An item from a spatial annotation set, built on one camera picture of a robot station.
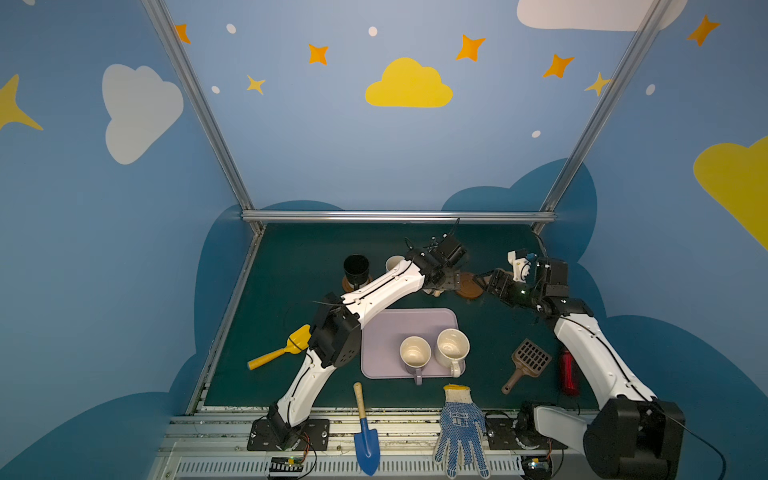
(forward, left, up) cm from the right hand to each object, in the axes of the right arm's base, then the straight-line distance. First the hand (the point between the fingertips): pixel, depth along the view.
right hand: (485, 279), depth 82 cm
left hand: (+4, +11, -5) cm, 13 cm away
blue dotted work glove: (-35, +7, -19) cm, 40 cm away
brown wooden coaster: (-4, +5, +1) cm, 7 cm away
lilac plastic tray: (-12, +29, -18) cm, 36 cm away
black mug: (+8, +38, -9) cm, 40 cm away
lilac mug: (-15, +19, -18) cm, 30 cm away
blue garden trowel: (-38, +31, -19) cm, 53 cm away
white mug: (-12, +7, -18) cm, 23 cm away
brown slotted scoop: (-15, -15, -18) cm, 28 cm away
